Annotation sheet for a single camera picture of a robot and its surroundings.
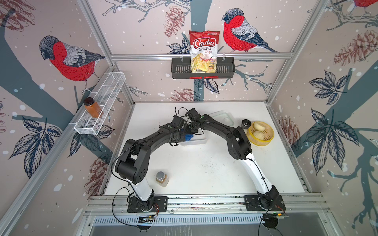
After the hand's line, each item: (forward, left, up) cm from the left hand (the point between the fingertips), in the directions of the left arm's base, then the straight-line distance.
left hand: (183, 135), depth 94 cm
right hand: (+6, +1, -5) cm, 8 cm away
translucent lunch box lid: (+21, -29, -7) cm, 37 cm away
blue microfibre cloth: (0, -3, -2) cm, 4 cm away
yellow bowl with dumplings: (+2, -51, 0) cm, 51 cm away
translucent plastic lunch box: (-4, -10, +1) cm, 11 cm away
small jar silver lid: (-27, +10, +5) cm, 29 cm away
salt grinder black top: (+5, -40, +6) cm, 41 cm away
